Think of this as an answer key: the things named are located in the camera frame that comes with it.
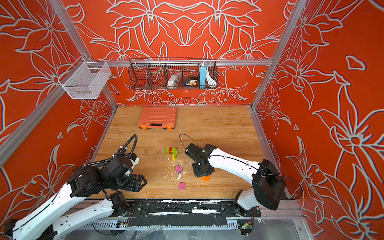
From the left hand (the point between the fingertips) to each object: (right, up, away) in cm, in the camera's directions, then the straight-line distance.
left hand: (141, 180), depth 67 cm
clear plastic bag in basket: (+13, +53, +25) cm, 60 cm away
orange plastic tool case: (+3, +30, +40) cm, 50 cm away
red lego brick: (+10, +9, +25) cm, 28 cm away
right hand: (+26, -2, +11) cm, 29 cm away
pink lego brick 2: (+18, -8, +12) cm, 23 cm away
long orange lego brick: (+32, -5, +15) cm, 35 cm away
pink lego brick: (+16, 0, +16) cm, 23 cm away
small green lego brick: (+8, +9, +25) cm, 28 cm away
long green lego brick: (+13, +8, +25) cm, 29 cm away
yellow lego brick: (+12, +5, +22) cm, 25 cm away
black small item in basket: (+24, +51, +22) cm, 61 cm away
